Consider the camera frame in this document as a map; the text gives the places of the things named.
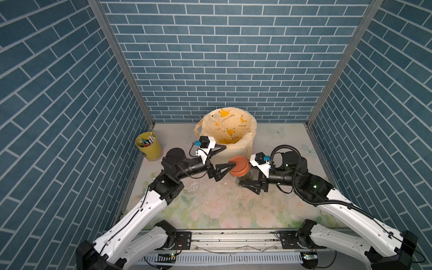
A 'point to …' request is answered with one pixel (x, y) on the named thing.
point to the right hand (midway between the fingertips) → (246, 173)
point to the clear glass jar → (248, 176)
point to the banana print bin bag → (232, 127)
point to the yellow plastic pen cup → (148, 143)
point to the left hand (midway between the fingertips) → (233, 159)
